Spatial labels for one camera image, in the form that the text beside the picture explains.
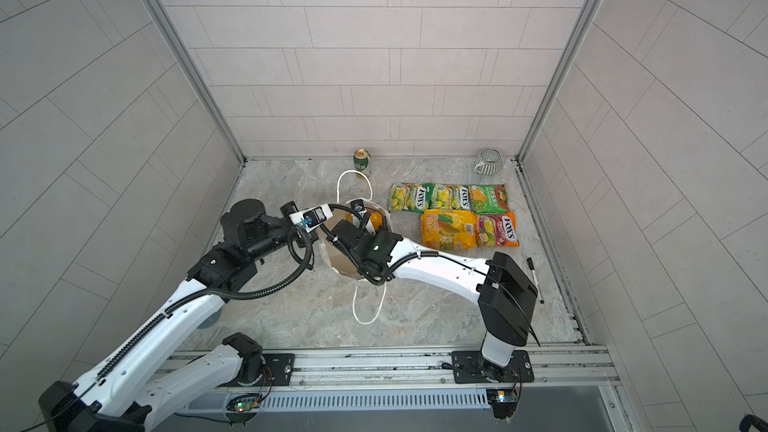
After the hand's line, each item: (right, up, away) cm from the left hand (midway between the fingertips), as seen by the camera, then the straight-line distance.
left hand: (334, 203), depth 67 cm
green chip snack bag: (+46, -1, +35) cm, 57 cm away
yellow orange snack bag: (+10, -3, -5) cm, 11 cm away
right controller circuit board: (+39, -47, +2) cm, 61 cm away
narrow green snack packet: (+20, -1, +35) cm, 40 cm away
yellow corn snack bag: (+30, -10, +25) cm, 41 cm away
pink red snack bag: (+46, -11, +27) cm, 54 cm away
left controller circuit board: (-19, -44, -3) cm, 48 cm away
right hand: (+4, -11, +14) cm, 19 cm away
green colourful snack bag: (+33, -1, +35) cm, 48 cm away
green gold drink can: (+1, +13, +38) cm, 40 cm away
